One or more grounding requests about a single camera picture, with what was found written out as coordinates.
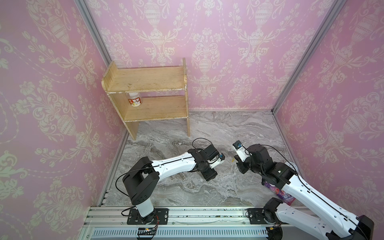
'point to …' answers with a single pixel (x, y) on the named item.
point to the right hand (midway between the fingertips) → (236, 155)
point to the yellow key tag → (233, 159)
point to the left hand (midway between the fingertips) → (211, 173)
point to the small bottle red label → (135, 99)
